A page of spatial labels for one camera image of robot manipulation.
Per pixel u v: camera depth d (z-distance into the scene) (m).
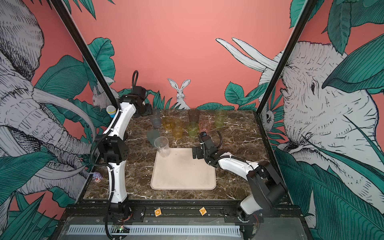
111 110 0.88
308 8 0.69
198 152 0.80
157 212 0.74
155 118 1.04
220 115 1.15
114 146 0.56
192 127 1.06
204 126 1.09
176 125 1.10
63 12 0.71
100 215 0.75
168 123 1.11
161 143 0.86
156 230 0.70
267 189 0.44
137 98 0.70
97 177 0.83
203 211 0.75
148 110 0.86
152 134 1.07
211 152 0.68
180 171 0.88
